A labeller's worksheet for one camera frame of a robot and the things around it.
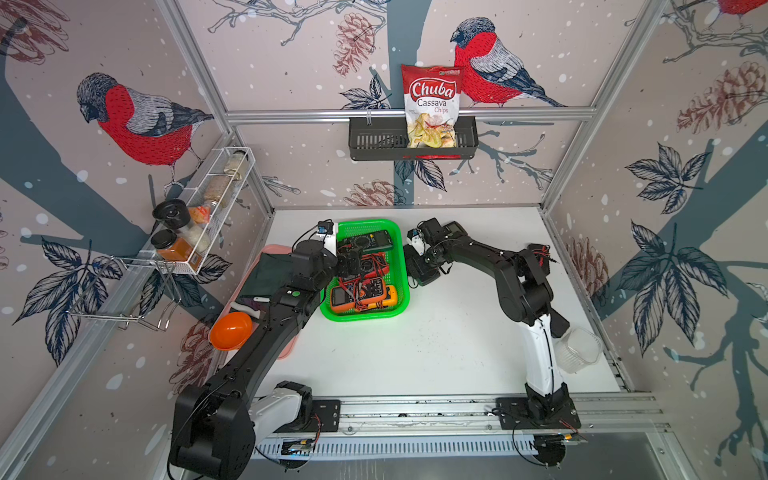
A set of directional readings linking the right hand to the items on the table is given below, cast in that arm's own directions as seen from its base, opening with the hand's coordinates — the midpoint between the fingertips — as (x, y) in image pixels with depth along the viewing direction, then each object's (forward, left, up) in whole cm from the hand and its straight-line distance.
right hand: (417, 263), depth 103 cm
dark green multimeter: (+4, +16, +7) cm, 18 cm away
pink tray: (-31, +37, 0) cm, 48 cm away
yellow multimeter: (-15, +8, +4) cm, 18 cm away
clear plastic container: (-28, -45, 0) cm, 53 cm away
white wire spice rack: (-7, +54, +35) cm, 65 cm away
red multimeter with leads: (-5, +15, +5) cm, 17 cm away
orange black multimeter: (-19, +19, +8) cm, 28 cm away
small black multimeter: (+3, -43, +3) cm, 43 cm away
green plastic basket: (-5, +7, +1) cm, 9 cm away
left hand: (-9, +19, +23) cm, 31 cm away
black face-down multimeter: (-7, 0, +8) cm, 11 cm away
